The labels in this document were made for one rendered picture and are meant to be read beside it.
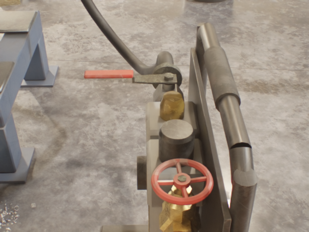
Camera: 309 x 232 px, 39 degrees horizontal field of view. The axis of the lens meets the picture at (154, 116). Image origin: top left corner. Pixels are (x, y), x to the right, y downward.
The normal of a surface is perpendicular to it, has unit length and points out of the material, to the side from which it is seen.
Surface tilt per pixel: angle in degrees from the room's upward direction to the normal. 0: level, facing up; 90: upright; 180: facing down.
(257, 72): 0
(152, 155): 0
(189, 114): 0
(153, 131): 45
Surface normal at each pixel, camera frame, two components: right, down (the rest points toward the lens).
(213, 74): -0.78, -0.49
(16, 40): 0.00, -0.80
